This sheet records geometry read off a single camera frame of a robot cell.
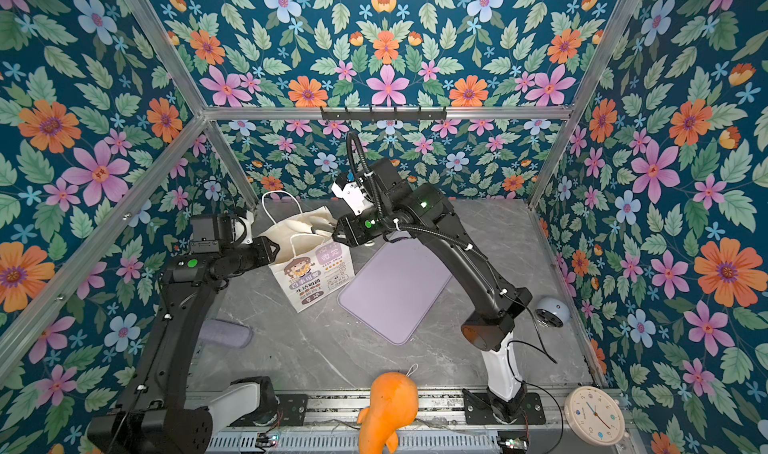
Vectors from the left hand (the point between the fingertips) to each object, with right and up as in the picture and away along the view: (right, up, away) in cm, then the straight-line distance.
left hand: (276, 239), depth 73 cm
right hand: (+18, +3, -8) cm, 20 cm away
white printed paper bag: (+7, -7, +7) cm, 12 cm away
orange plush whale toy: (+29, -38, -5) cm, 49 cm away
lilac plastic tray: (+29, -17, +22) cm, 40 cm away
